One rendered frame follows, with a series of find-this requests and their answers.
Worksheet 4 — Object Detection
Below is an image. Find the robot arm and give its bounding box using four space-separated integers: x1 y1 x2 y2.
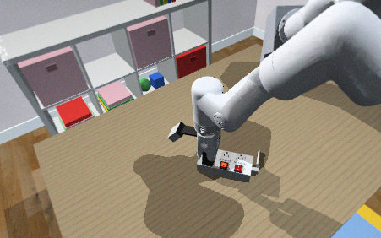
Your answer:
168 0 381 143

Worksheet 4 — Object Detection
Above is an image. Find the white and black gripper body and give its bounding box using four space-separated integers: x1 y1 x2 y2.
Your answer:
194 128 221 162

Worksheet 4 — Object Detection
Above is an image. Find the white power strip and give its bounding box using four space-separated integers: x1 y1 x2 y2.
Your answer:
197 149 261 182

